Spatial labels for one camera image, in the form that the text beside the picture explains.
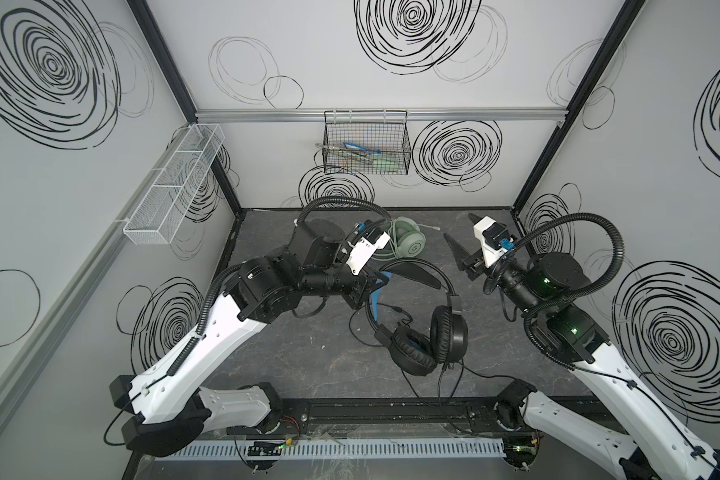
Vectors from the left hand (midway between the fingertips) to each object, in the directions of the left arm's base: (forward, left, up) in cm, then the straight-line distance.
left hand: (388, 281), depth 57 cm
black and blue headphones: (-12, -4, -4) cm, 13 cm away
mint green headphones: (+34, -8, -28) cm, 45 cm away
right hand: (+10, -14, +7) cm, 18 cm away
